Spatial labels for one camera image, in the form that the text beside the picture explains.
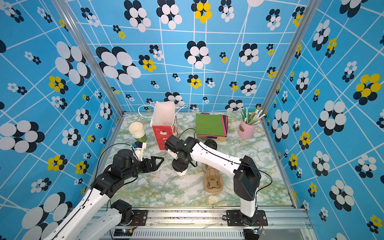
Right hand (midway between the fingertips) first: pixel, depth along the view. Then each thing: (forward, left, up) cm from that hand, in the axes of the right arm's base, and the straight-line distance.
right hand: (182, 162), depth 81 cm
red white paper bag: (+34, +16, -5) cm, 38 cm away
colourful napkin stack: (+34, -19, -9) cm, 40 cm away
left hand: (-2, +11, +7) cm, 13 cm away
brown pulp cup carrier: (-6, -17, -9) cm, 20 cm away
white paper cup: (-3, +1, -8) cm, 9 cm away
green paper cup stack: (+19, +29, +4) cm, 35 cm away
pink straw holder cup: (+25, -40, -4) cm, 48 cm away
